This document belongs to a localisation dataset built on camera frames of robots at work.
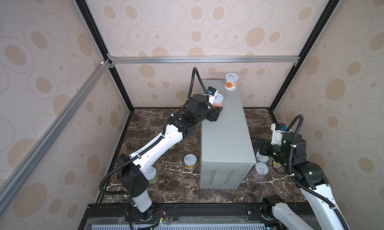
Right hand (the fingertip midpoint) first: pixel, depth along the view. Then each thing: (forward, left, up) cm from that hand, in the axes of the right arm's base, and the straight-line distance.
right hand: (259, 139), depth 69 cm
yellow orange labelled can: (-1, +33, -21) cm, 39 cm away
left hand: (+14, +18, +11) cm, 25 cm away
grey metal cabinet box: (-12, +18, +6) cm, 22 cm away
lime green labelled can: (-8, +55, -21) cm, 59 cm away
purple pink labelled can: (-6, -6, -22) cm, 23 cm away
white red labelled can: (+1, -9, -22) cm, 24 cm away
